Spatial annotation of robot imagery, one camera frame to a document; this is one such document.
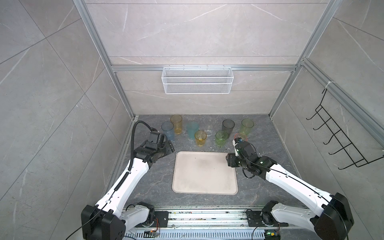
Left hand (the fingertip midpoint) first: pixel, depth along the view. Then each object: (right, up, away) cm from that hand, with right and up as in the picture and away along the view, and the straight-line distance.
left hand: (168, 144), depth 80 cm
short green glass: (+33, +2, +21) cm, 39 cm away
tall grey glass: (+37, +10, +18) cm, 43 cm away
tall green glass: (+49, +10, +18) cm, 53 cm away
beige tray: (+20, -19, +10) cm, 30 cm away
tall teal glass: (+13, +9, +24) cm, 29 cm away
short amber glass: (+19, +2, +24) cm, 30 cm away
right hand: (+35, -7, +2) cm, 35 cm away
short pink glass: (+49, +3, +26) cm, 56 cm away
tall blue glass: (-4, +9, +21) cm, 23 cm away
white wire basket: (+16, +42, +20) cm, 49 cm away
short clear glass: (+25, +7, +28) cm, 38 cm away
